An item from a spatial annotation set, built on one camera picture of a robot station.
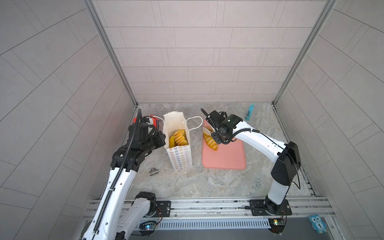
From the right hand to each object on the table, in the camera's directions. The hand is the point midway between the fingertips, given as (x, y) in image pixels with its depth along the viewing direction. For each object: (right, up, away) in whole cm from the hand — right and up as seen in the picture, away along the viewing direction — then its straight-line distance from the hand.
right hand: (218, 137), depth 83 cm
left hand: (-25, +4, -14) cm, 29 cm away
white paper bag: (-19, -7, -12) cm, 24 cm away
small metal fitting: (-36, -19, -2) cm, 40 cm away
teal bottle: (+24, +14, +17) cm, 32 cm away
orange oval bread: (-26, -2, 0) cm, 26 cm away
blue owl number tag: (+42, -36, -18) cm, 58 cm away
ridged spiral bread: (-21, 0, -3) cm, 22 cm away
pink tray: (+9, -12, +6) cm, 16 cm away
